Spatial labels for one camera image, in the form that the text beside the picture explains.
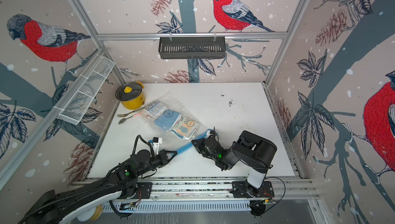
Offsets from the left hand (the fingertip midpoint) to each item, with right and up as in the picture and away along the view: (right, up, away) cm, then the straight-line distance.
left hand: (179, 152), depth 76 cm
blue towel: (-11, +13, +21) cm, 27 cm away
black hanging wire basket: (+4, +63, +30) cm, 70 cm away
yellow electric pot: (-34, +24, +28) cm, 50 cm away
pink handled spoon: (-41, +12, +24) cm, 50 cm away
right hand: (+5, +3, +10) cm, 12 cm away
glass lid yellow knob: (-38, +32, +24) cm, 55 cm away
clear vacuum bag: (-8, +23, +33) cm, 41 cm away
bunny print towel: (+1, +9, +17) cm, 19 cm away
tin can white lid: (-35, -22, -12) cm, 43 cm away
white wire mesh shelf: (-56, +22, +4) cm, 61 cm away
